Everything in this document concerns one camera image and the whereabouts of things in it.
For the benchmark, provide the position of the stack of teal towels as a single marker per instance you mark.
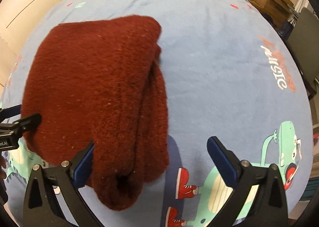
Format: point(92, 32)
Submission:
point(310, 189)

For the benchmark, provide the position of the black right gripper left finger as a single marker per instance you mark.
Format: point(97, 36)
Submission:
point(41, 207)

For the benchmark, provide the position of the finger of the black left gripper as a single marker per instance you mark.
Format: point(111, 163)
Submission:
point(6, 113)
point(28, 123)

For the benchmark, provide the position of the dark bag on floor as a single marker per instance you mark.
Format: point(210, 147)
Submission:
point(285, 31)

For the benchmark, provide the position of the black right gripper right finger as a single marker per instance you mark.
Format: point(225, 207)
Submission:
point(269, 207)

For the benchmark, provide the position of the white wardrobe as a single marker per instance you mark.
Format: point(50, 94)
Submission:
point(18, 19)

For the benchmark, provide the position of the blue dinosaur print bedsheet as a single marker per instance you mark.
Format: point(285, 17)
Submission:
point(227, 73)

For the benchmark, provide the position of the dark red knit sweater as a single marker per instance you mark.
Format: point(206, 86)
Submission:
point(100, 82)

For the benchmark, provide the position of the grey office chair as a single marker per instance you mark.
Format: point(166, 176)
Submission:
point(303, 45)

